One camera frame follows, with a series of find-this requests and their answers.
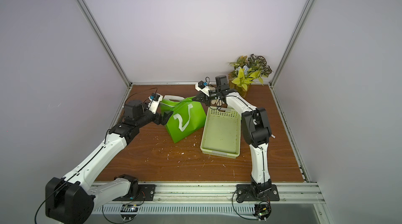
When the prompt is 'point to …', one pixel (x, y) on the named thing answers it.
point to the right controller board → (263, 211)
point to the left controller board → (129, 211)
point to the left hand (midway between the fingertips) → (166, 107)
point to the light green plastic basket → (221, 134)
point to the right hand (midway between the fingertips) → (194, 95)
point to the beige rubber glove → (218, 101)
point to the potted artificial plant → (247, 70)
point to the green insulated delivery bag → (188, 117)
